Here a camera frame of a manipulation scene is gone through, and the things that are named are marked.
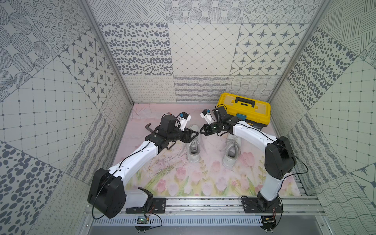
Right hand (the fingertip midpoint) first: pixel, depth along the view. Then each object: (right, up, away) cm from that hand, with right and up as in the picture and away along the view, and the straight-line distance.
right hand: (201, 132), depth 87 cm
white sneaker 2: (-4, -9, +1) cm, 10 cm away
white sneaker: (+19, -7, -1) cm, 21 cm away
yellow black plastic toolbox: (+34, +13, +7) cm, 37 cm away
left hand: (-4, +3, -9) cm, 10 cm away
